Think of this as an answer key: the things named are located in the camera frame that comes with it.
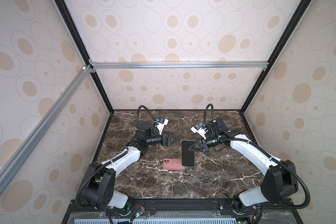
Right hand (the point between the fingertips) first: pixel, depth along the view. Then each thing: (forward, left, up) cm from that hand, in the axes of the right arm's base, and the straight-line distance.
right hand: (190, 149), depth 75 cm
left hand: (+5, +6, +4) cm, 9 cm away
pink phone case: (0, +9, -19) cm, 22 cm away
